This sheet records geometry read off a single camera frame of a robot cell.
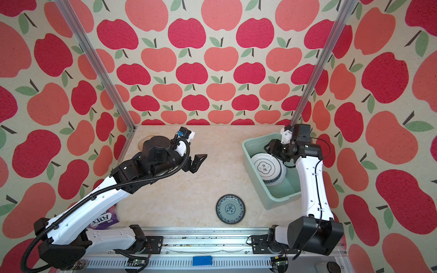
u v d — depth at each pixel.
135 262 0.72
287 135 0.70
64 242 0.39
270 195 0.70
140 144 1.10
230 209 0.84
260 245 0.73
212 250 0.73
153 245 0.75
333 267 0.60
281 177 0.89
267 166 0.94
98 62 0.88
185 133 0.52
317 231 0.40
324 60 0.86
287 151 0.63
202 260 0.70
